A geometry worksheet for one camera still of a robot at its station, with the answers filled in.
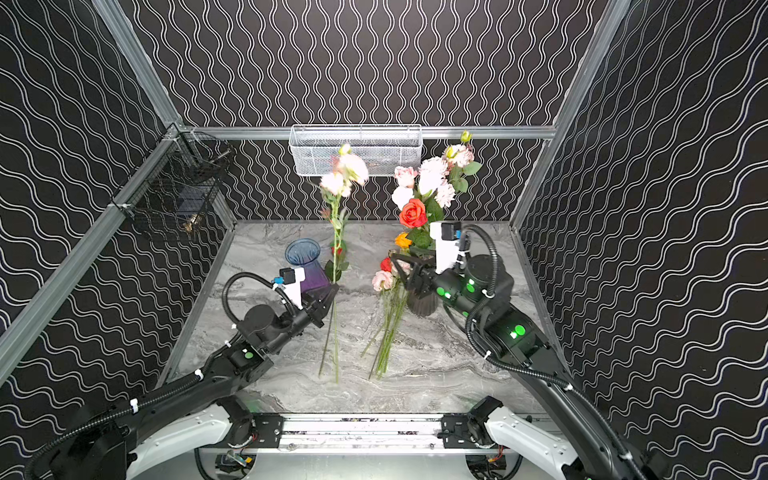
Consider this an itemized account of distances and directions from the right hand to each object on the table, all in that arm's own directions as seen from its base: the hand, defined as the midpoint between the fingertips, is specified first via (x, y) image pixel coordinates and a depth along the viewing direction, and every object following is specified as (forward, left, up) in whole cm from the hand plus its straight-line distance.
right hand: (399, 254), depth 60 cm
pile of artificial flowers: (+17, +3, -34) cm, 39 cm away
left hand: (-1, +13, -11) cm, 17 cm away
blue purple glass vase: (+19, +28, -21) cm, 40 cm away
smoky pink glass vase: (+8, -7, -34) cm, 36 cm away
